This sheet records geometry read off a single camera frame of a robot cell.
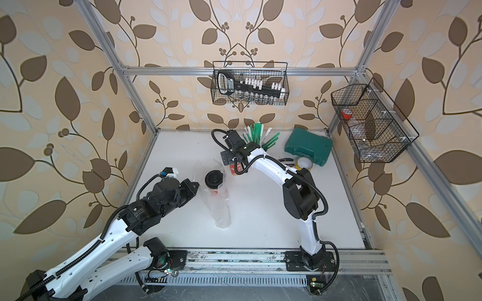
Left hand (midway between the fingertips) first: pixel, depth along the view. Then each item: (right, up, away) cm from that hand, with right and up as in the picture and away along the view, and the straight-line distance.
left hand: (198, 181), depth 73 cm
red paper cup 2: (+17, +6, -9) cm, 20 cm away
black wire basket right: (+72, +22, +1) cm, 75 cm away
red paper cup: (+5, 0, +5) cm, 7 cm away
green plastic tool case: (+55, +15, +35) cm, 67 cm away
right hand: (+13, +10, +19) cm, 25 cm away
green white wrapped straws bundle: (+23, +21, +24) cm, 39 cm away
